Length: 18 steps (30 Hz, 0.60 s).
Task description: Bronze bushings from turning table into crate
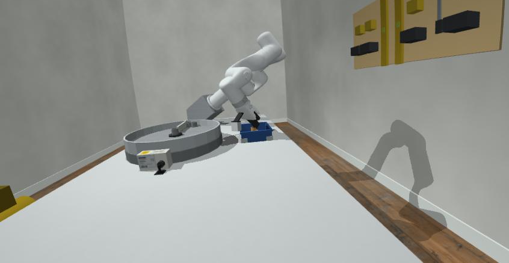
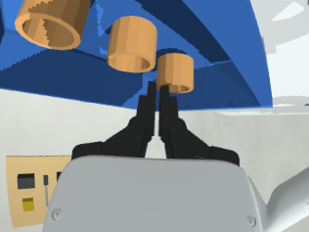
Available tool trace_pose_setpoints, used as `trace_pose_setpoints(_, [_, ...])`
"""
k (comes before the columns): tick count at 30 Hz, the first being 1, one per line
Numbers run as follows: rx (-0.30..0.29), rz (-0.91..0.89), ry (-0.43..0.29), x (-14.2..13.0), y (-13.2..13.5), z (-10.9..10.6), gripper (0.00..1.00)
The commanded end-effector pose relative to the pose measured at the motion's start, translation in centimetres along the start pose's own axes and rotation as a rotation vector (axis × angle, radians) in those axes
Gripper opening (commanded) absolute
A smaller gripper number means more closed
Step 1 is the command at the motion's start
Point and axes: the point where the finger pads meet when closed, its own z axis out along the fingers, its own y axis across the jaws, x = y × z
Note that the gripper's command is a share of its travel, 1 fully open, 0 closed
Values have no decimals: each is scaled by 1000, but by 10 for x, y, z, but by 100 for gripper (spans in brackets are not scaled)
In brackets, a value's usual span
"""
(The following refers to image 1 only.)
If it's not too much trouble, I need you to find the blue open crate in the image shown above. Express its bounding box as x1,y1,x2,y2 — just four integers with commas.
240,122,273,143

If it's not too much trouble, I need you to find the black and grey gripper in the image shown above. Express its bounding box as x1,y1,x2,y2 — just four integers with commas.
234,100,260,128

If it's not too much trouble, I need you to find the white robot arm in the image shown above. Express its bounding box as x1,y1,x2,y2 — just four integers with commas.
207,31,286,131

